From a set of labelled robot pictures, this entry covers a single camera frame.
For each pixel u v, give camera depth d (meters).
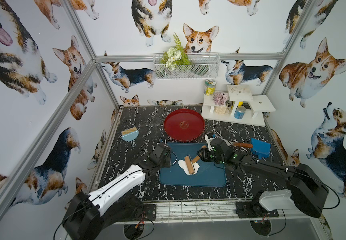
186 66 0.84
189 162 0.89
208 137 0.78
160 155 0.62
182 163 0.90
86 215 0.39
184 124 1.10
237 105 1.06
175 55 0.79
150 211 0.74
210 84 1.03
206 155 0.75
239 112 1.07
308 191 0.42
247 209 0.73
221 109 1.10
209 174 0.88
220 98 0.96
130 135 1.03
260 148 0.98
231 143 0.98
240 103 1.07
